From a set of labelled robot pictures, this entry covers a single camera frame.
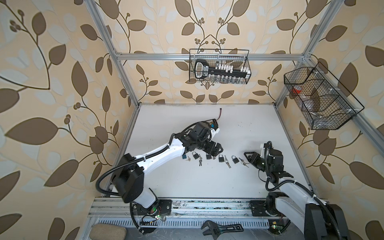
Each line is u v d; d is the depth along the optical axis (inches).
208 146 27.4
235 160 35.7
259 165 30.5
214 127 27.9
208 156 36.0
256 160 30.3
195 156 36.8
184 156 36.6
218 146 27.8
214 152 27.4
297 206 19.8
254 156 30.5
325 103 28.9
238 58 35.9
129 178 16.6
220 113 45.3
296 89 34.1
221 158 35.9
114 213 29.4
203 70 33.3
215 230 26.8
